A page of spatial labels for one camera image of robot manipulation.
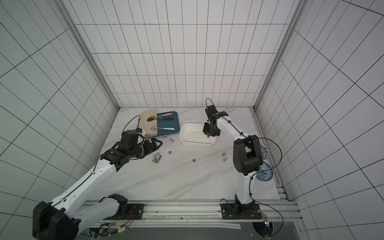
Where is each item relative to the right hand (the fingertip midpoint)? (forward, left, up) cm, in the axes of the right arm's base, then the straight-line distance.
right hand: (202, 132), depth 95 cm
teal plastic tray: (+12, +26, -8) cm, 30 cm away
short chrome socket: (-10, -14, -8) cm, 19 cm away
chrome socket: (0, +26, -6) cm, 27 cm away
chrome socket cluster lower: (-18, +28, -7) cm, 34 cm away
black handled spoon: (+15, +39, -5) cm, 42 cm away
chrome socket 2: (-2, +21, -7) cm, 23 cm away
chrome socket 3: (-13, +20, -6) cm, 25 cm away
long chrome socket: (-3, -3, +1) cm, 4 cm away
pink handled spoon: (+21, +28, -7) cm, 36 cm away
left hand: (-17, +25, +7) cm, 32 cm away
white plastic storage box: (+2, +8, -6) cm, 10 cm away
